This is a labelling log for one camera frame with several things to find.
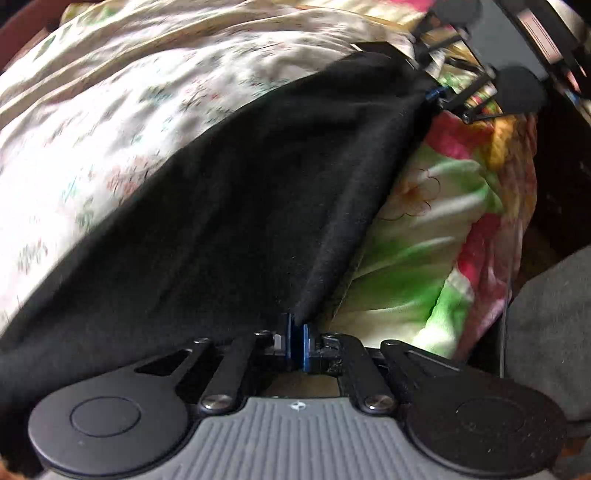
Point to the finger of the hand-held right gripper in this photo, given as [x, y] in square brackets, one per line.
[457, 99]
[438, 39]

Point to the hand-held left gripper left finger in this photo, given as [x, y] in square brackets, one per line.
[290, 341]

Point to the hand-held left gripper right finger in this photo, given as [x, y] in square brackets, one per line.
[306, 346]

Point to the black pants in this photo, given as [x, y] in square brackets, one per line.
[231, 207]

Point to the person's grey clothed leg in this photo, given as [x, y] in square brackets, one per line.
[549, 332]

